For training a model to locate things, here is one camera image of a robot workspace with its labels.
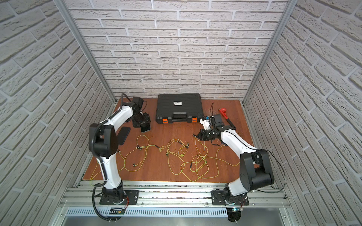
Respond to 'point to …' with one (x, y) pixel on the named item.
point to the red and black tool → (223, 110)
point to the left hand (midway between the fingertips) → (149, 120)
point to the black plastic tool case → (179, 107)
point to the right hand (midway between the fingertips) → (199, 136)
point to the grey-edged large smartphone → (145, 126)
